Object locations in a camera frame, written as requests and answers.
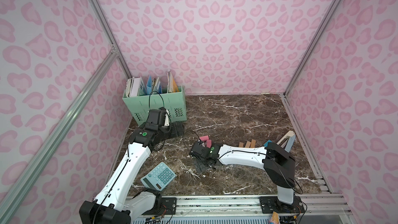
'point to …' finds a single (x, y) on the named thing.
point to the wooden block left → (241, 144)
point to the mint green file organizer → (174, 102)
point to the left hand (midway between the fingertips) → (177, 126)
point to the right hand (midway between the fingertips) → (203, 163)
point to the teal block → (266, 143)
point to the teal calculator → (159, 177)
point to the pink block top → (204, 138)
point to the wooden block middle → (248, 144)
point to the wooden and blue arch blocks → (290, 138)
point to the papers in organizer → (136, 86)
